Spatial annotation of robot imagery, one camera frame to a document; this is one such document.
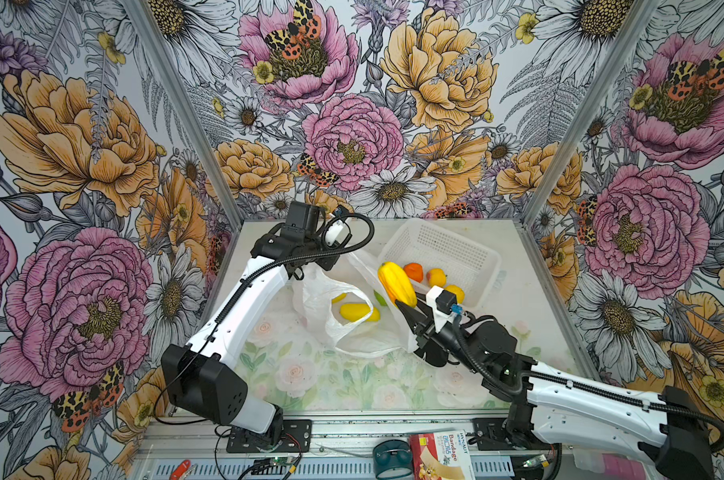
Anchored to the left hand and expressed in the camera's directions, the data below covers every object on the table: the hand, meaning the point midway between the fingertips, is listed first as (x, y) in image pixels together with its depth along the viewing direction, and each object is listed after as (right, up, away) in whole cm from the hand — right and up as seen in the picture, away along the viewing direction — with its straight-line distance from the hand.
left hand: (331, 254), depth 80 cm
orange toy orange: (+24, -6, +19) cm, 32 cm away
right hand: (+17, -10, -14) cm, 24 cm away
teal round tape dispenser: (+15, -44, -15) cm, 48 cm away
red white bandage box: (+26, -45, -11) cm, 54 cm away
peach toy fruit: (+32, -8, +19) cm, 38 cm away
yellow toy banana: (+4, -19, +17) cm, 26 cm away
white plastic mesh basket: (+33, -2, +32) cm, 46 cm away
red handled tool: (-34, -50, -10) cm, 61 cm away
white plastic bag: (-3, -10, -2) cm, 11 cm away
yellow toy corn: (+16, -6, -19) cm, 25 cm away
